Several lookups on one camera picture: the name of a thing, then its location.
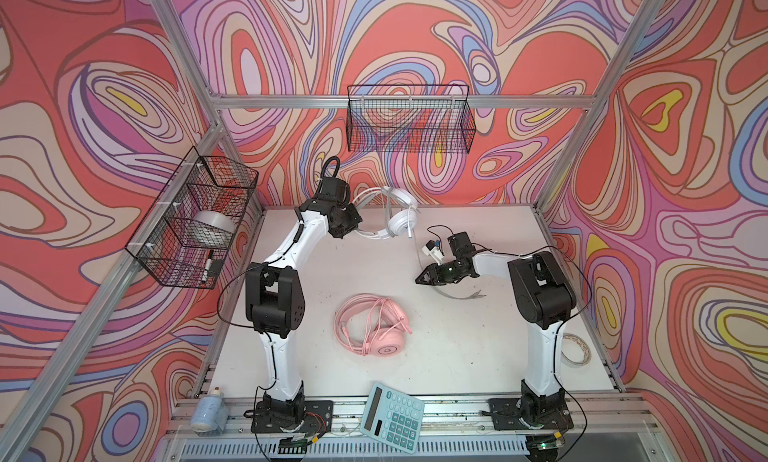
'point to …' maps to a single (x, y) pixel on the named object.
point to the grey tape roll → (210, 229)
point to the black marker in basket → (209, 262)
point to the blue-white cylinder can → (210, 414)
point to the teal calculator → (393, 417)
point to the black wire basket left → (220, 183)
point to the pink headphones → (392, 326)
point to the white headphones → (401, 210)
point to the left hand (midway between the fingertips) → (362, 218)
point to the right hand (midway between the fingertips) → (422, 286)
